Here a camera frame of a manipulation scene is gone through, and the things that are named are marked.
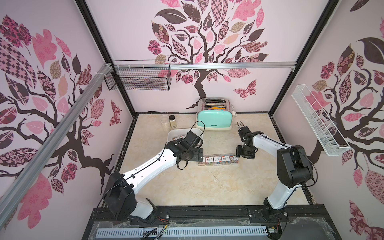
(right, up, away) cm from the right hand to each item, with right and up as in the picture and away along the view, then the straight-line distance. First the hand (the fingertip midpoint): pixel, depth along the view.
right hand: (242, 157), depth 92 cm
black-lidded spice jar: (-46, +22, +14) cm, 53 cm away
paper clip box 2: (-21, -2, 0) cm, 21 cm away
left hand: (-31, +3, -12) cm, 34 cm away
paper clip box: (-26, -4, -1) cm, 27 cm away
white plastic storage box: (-44, +14, +11) cm, 48 cm away
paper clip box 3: (-16, -1, 0) cm, 16 cm away
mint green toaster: (-17, +29, +6) cm, 34 cm away
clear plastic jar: (-52, +25, +11) cm, 59 cm away
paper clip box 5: (-5, -1, 0) cm, 5 cm away
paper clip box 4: (-11, -1, 0) cm, 11 cm away
